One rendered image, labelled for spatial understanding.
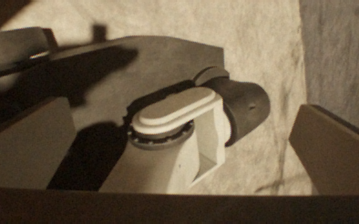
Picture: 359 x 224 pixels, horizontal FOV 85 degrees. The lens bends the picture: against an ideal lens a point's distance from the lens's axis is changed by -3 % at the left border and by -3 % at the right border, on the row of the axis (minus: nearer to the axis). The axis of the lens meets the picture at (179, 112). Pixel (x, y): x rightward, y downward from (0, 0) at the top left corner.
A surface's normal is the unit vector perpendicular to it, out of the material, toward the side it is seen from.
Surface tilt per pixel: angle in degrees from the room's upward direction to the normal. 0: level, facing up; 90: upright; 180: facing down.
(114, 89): 0
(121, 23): 0
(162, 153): 90
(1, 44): 18
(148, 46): 0
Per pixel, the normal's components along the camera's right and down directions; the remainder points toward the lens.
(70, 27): 0.60, 0.29
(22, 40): 0.95, -0.02
